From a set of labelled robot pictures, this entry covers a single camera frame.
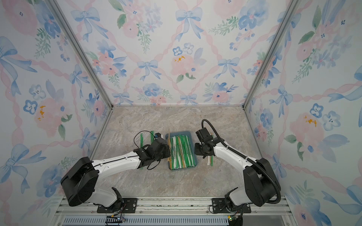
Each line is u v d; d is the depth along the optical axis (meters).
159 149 0.66
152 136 1.02
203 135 0.69
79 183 0.43
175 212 0.73
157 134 0.79
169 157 0.79
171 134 0.99
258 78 1.01
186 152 0.93
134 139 1.01
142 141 1.01
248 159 0.47
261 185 0.42
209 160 0.90
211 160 0.90
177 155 0.91
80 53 0.86
